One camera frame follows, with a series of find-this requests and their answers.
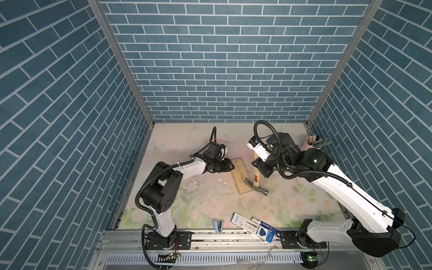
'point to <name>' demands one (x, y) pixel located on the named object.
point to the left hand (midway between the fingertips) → (236, 168)
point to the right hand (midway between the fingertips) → (256, 161)
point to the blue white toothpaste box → (253, 227)
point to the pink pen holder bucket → (306, 146)
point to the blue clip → (218, 225)
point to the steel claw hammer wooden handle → (255, 184)
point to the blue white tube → (264, 225)
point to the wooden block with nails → (240, 174)
